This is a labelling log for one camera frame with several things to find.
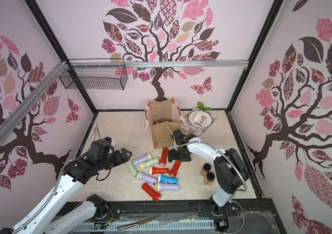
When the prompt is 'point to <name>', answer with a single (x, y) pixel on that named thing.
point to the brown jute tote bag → (159, 114)
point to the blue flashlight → (162, 179)
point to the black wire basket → (108, 74)
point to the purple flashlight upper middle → (141, 160)
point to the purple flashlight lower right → (161, 186)
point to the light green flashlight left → (130, 165)
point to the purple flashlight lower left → (153, 180)
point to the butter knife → (139, 223)
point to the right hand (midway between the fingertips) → (174, 159)
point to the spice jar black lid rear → (205, 169)
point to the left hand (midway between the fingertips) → (126, 160)
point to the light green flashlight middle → (154, 161)
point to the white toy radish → (199, 114)
